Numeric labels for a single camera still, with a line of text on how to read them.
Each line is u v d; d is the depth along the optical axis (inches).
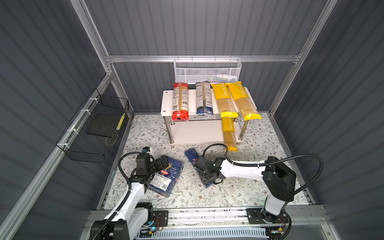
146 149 30.2
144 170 25.7
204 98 30.3
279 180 18.4
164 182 31.0
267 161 19.5
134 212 23.8
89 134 28.4
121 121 31.5
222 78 35.9
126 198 19.6
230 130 38.9
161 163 30.2
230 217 29.7
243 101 29.7
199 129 42.5
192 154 36.5
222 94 31.0
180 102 29.2
